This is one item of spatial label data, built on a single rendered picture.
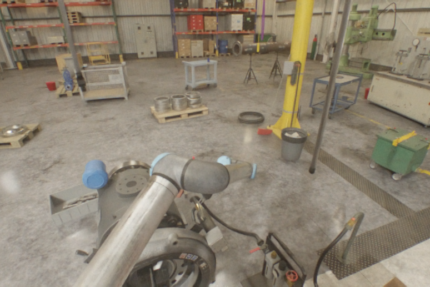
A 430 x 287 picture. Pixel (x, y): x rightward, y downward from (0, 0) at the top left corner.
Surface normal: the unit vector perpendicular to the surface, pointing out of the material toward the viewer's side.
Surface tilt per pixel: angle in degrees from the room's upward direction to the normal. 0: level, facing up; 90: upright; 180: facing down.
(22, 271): 0
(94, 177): 90
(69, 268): 0
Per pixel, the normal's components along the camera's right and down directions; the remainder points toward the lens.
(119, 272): 0.72, -0.18
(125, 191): -0.01, -0.88
